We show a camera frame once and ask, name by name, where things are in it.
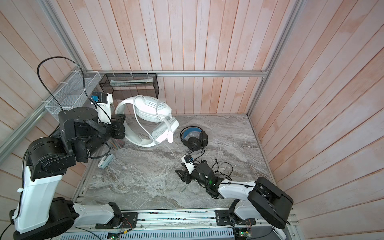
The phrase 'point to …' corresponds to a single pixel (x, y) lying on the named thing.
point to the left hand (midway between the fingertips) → (124, 120)
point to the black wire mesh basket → (124, 86)
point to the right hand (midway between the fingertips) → (180, 167)
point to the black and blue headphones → (196, 143)
